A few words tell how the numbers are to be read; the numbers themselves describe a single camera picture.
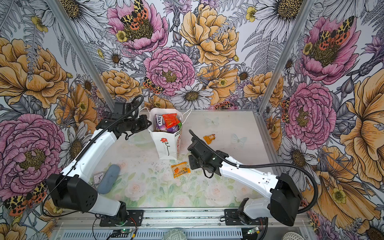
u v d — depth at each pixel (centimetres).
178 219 76
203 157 59
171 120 85
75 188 41
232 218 74
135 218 74
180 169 90
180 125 89
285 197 40
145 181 87
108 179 83
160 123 84
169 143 81
